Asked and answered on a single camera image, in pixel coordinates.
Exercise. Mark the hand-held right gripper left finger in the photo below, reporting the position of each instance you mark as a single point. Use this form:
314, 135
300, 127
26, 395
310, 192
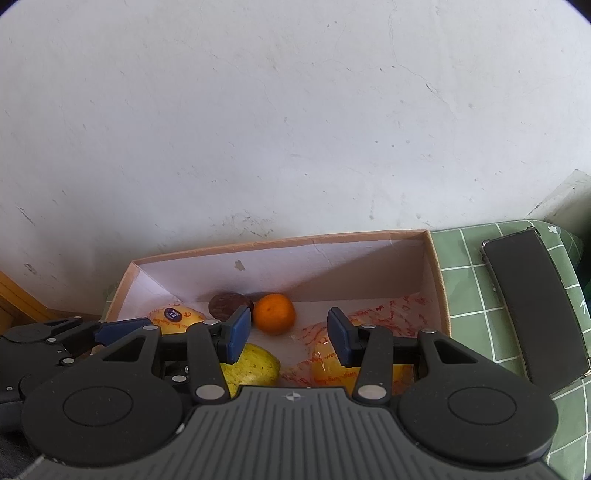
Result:
240, 332

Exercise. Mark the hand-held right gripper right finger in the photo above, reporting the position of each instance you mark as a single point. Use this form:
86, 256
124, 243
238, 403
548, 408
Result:
341, 337

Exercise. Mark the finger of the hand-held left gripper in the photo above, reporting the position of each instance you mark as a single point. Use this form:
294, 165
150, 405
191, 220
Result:
120, 328

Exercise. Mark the brown dried date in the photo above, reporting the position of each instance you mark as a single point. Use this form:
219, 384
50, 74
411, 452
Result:
226, 304

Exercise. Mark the green pear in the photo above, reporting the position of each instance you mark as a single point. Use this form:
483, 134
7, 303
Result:
256, 367

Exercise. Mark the small orange mandarin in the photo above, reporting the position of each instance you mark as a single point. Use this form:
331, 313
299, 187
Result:
274, 314

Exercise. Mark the yellow pear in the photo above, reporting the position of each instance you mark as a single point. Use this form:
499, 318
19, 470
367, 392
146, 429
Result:
182, 321
323, 371

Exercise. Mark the cardboard box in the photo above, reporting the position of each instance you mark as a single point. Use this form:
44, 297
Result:
323, 267

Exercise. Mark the yellow wooden furniture edge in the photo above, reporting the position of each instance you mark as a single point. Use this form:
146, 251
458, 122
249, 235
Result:
18, 300

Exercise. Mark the green checkered tablecloth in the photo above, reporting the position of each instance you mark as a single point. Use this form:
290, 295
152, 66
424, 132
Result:
466, 295

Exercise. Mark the black smartphone in clear case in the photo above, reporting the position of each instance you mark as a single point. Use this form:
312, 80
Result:
535, 304

